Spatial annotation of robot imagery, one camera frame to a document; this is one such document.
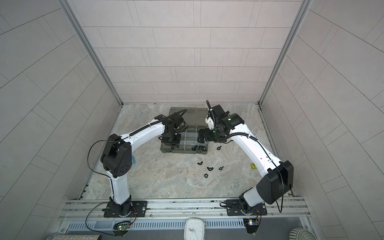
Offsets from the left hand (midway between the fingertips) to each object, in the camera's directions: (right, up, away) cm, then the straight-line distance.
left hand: (178, 144), depth 89 cm
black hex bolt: (+9, -3, +1) cm, 10 cm away
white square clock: (+10, -32, -25) cm, 42 cm away
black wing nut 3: (+19, -13, -5) cm, 23 cm away
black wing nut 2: (+13, -11, -3) cm, 17 cm away
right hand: (+16, +5, -13) cm, 21 cm away
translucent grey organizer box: (+10, +16, +17) cm, 25 cm away
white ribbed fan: (+57, -34, -25) cm, 71 cm away
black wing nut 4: (+25, -13, -4) cm, 28 cm away
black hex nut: (+16, -17, -8) cm, 25 cm away
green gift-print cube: (+43, -12, -5) cm, 45 cm away
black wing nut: (+25, -3, +4) cm, 25 cm away
